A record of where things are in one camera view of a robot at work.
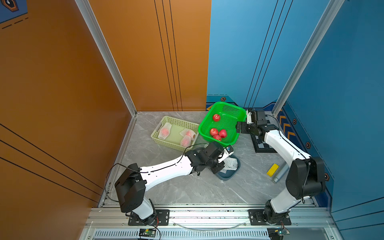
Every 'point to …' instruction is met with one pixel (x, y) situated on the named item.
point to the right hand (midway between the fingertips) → (243, 125)
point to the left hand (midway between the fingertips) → (223, 158)
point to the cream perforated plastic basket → (177, 133)
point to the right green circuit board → (275, 233)
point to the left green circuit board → (147, 232)
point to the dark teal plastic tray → (230, 175)
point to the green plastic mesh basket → (229, 115)
